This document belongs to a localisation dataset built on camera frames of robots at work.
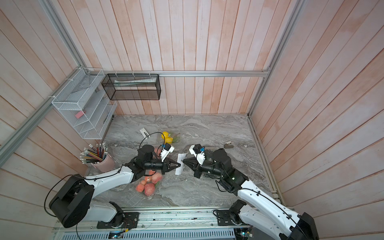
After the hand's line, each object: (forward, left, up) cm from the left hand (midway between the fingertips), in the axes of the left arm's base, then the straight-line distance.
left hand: (178, 167), depth 78 cm
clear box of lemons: (+28, +7, -10) cm, 31 cm away
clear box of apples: (-5, +16, -10) cm, 20 cm away
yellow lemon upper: (+28, +12, -8) cm, 31 cm away
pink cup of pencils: (+9, +48, -3) cm, 49 cm away
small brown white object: (+22, -32, -12) cm, 41 cm away
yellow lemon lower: (+25, +8, -10) cm, 28 cm away
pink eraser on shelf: (+25, +57, +14) cm, 64 cm away
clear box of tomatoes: (+4, +10, +10) cm, 15 cm away
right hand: (-1, -3, +10) cm, 10 cm away
